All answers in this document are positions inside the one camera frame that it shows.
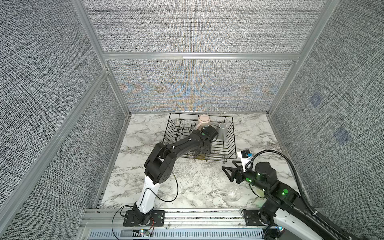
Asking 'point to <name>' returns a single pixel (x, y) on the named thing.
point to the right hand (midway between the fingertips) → (227, 164)
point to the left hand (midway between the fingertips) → (202, 150)
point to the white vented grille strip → (188, 234)
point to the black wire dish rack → (180, 124)
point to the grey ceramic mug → (222, 131)
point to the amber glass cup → (201, 156)
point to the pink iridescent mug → (203, 120)
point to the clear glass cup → (233, 194)
